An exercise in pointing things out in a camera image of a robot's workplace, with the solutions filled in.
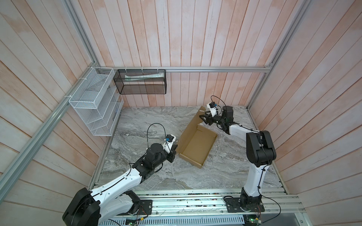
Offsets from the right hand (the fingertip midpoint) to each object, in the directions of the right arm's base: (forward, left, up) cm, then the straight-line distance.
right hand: (202, 113), depth 97 cm
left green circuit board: (-62, +39, -16) cm, 75 cm away
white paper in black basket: (+12, +49, +21) cm, 55 cm away
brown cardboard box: (-16, +4, -14) cm, 22 cm away
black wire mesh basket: (+22, +46, +11) cm, 52 cm away
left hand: (-28, +17, +1) cm, 33 cm away
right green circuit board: (-60, -22, -16) cm, 65 cm away
